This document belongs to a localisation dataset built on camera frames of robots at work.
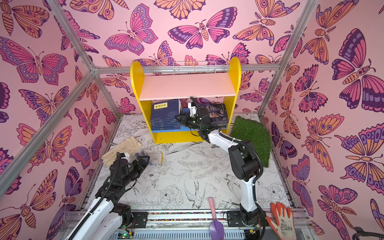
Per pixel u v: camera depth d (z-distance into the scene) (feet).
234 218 2.40
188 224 2.40
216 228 2.29
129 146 3.32
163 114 2.95
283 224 2.33
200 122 2.38
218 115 3.03
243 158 1.88
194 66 3.02
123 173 2.05
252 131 3.48
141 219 2.41
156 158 3.13
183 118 2.59
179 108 2.87
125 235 2.38
